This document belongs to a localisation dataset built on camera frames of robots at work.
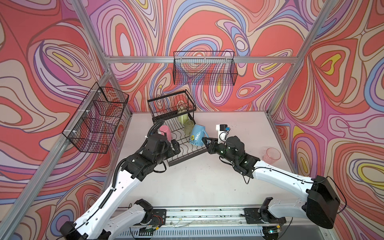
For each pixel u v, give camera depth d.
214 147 0.66
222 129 0.65
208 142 0.72
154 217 0.73
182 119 1.05
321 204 0.40
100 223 0.38
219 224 0.73
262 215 0.65
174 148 0.64
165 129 0.93
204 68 0.96
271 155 0.93
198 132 0.75
